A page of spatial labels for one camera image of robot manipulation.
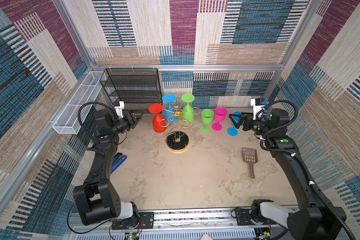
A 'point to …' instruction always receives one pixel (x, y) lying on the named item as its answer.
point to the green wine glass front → (207, 115)
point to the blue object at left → (118, 159)
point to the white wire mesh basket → (68, 122)
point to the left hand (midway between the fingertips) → (143, 112)
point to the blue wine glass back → (169, 98)
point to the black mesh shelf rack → (138, 88)
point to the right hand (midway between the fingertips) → (235, 116)
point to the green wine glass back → (188, 111)
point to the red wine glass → (158, 123)
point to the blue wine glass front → (233, 131)
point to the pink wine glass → (220, 114)
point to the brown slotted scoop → (250, 156)
